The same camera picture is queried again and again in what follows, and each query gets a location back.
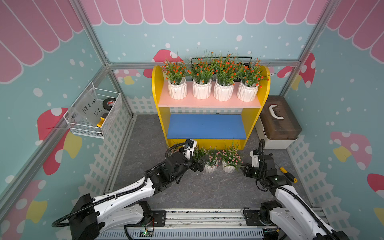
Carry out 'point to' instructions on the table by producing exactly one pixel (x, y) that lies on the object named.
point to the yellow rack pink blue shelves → (209, 122)
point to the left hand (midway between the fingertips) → (200, 154)
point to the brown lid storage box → (277, 127)
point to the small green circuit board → (145, 234)
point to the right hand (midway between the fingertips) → (241, 166)
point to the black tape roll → (108, 103)
